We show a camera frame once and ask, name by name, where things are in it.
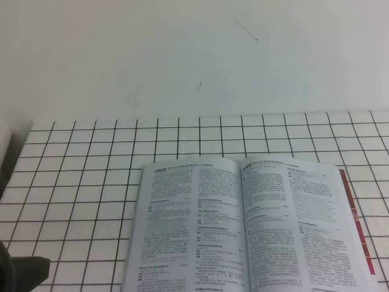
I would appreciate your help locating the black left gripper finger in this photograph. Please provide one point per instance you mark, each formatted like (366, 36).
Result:
(22, 273)

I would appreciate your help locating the white exhibition catalogue book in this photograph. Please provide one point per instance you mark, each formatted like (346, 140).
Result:
(269, 223)

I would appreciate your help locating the white black-grid tablecloth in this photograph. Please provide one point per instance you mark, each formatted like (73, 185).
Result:
(72, 194)

